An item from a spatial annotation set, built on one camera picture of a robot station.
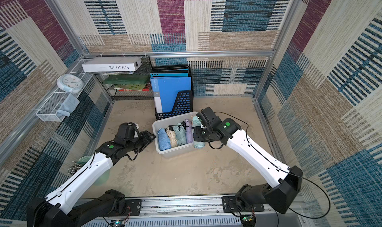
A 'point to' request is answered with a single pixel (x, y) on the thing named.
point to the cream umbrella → (170, 133)
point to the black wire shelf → (137, 84)
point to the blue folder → (165, 91)
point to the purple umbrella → (189, 131)
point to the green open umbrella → (77, 165)
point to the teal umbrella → (196, 122)
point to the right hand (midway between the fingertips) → (195, 133)
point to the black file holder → (185, 101)
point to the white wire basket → (61, 103)
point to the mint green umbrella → (180, 134)
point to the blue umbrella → (164, 141)
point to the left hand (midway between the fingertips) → (153, 137)
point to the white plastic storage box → (164, 124)
